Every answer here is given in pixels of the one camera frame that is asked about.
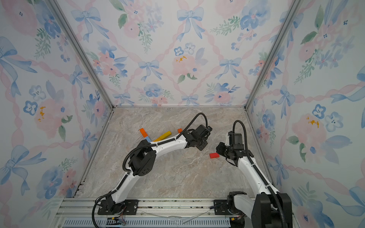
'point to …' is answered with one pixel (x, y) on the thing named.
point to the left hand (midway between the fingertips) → (205, 141)
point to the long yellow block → (168, 134)
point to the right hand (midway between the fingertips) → (219, 147)
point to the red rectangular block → (215, 155)
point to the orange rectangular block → (179, 130)
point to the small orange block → (143, 132)
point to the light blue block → (148, 138)
